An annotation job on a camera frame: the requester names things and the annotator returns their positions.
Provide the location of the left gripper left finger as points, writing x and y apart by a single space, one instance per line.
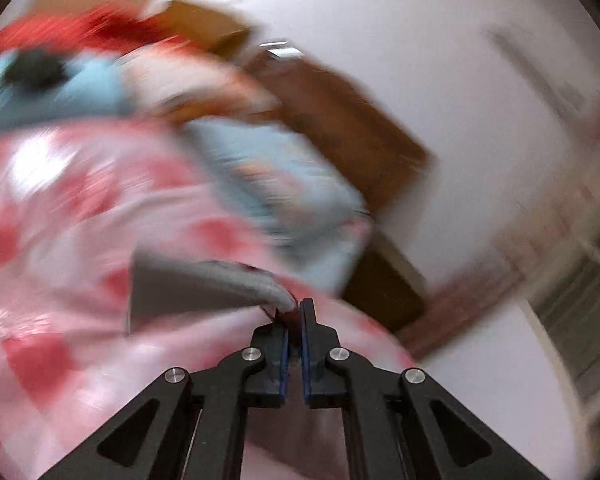
187 425

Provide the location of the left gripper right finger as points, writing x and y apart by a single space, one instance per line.
399 425

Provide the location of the red grey striped sweater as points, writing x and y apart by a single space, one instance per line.
161 285

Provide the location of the wooden nightstand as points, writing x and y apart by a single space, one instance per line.
378 289

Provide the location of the pink checkered bed sheet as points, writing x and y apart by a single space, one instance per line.
76 200

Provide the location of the light blue floral pillow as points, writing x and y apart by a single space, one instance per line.
277 177

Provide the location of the large wooden headboard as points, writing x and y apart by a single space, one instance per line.
379 158

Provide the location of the pink floral curtain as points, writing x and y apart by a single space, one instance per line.
559 213

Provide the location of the orange floral pillow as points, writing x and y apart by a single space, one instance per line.
180 87

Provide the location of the light blue bed sheet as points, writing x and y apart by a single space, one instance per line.
93 86

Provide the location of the black cloth item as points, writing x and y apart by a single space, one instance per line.
35 70

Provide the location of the red blanket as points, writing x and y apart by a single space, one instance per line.
105 29

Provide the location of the small wooden headboard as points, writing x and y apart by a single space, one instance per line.
207 27

